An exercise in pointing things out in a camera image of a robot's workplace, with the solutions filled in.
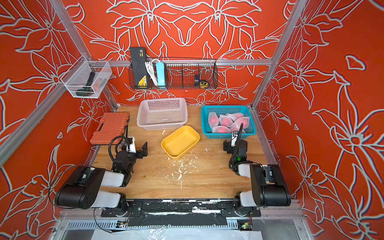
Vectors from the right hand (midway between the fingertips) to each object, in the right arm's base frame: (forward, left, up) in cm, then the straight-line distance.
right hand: (231, 138), depth 92 cm
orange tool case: (+8, +81, -1) cm, 81 cm away
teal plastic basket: (+23, -14, +2) cm, 27 cm away
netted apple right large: (+10, -4, +1) cm, 11 cm away
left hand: (-4, +57, +2) cm, 58 cm away
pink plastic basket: (+26, +49, -5) cm, 55 cm away
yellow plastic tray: (+1, +33, -6) cm, 34 cm away
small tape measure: (+27, +18, +21) cm, 39 cm away
